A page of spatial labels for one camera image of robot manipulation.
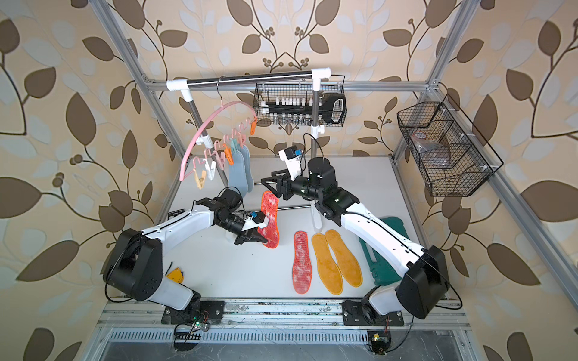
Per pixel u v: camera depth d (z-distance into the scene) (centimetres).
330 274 83
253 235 73
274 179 62
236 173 84
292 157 60
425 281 40
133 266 44
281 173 69
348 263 85
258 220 69
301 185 62
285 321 74
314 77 60
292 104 83
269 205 72
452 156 73
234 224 72
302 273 83
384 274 79
